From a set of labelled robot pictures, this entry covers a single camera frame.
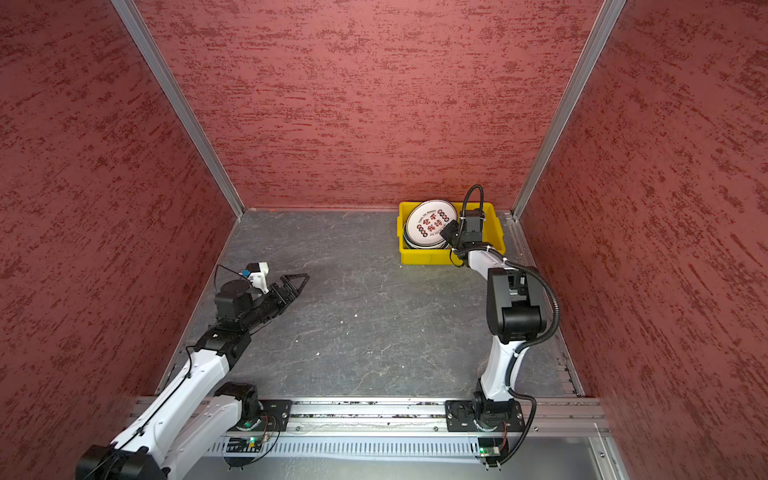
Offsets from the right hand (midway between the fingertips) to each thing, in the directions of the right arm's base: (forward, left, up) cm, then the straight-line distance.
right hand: (442, 231), depth 101 cm
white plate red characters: (+7, +4, -2) cm, 8 cm away
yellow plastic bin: (-2, -18, -1) cm, 18 cm away
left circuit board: (-58, +56, -12) cm, 82 cm away
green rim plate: (-4, +1, -3) cm, 5 cm away
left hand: (-24, +43, +5) cm, 49 cm away
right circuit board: (-61, -4, -12) cm, 62 cm away
